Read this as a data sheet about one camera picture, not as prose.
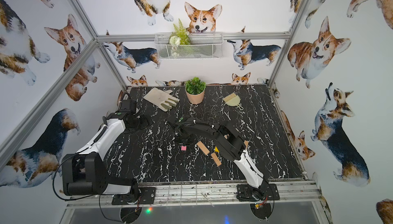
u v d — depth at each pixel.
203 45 0.92
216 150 0.88
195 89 1.03
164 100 1.11
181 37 0.82
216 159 0.84
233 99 1.13
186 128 0.65
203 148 0.89
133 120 0.73
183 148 0.88
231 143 0.55
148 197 0.73
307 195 0.75
